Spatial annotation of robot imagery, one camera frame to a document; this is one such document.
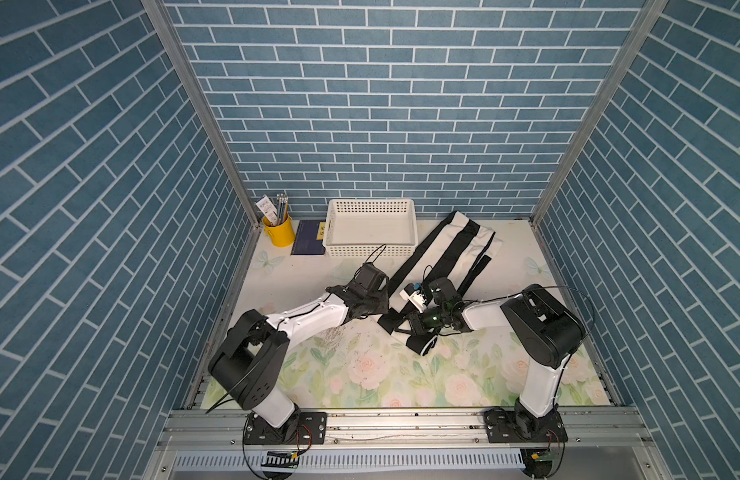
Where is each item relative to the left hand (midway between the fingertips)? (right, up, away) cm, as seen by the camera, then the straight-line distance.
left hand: (391, 303), depth 89 cm
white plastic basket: (-8, +24, +30) cm, 40 cm away
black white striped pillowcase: (+25, +16, +20) cm, 36 cm away
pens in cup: (-39, +31, +16) cm, 52 cm away
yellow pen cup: (-41, +22, +22) cm, 51 cm away
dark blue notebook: (-32, +19, +23) cm, 44 cm away
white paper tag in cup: (-44, +30, +16) cm, 55 cm away
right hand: (+3, -8, +2) cm, 9 cm away
